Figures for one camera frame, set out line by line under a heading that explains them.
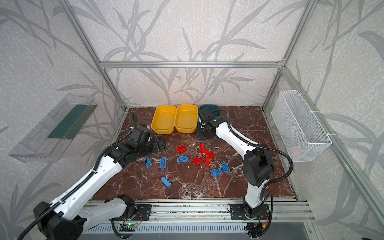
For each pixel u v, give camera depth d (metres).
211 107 1.15
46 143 0.63
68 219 0.39
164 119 1.12
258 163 0.47
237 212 0.74
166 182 0.81
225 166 0.88
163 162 0.89
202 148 0.96
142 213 0.73
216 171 0.87
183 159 0.91
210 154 0.94
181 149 0.96
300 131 0.62
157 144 0.68
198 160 0.91
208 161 0.88
